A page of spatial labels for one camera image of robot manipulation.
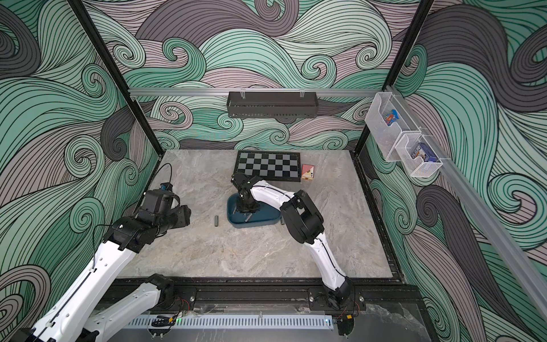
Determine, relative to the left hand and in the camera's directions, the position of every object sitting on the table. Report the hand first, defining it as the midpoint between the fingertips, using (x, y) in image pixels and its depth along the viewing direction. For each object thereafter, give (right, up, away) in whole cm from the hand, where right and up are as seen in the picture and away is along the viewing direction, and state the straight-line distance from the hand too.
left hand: (183, 210), depth 74 cm
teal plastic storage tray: (+29, -6, +18) cm, 35 cm away
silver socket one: (+7, -9, +19) cm, 22 cm away
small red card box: (+51, +13, +36) cm, 64 cm away
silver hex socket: (+36, -9, +19) cm, 42 cm away
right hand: (+20, -4, +23) cm, 31 cm away
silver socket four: (+21, -7, +19) cm, 29 cm away
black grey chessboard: (+31, +16, +37) cm, 51 cm away
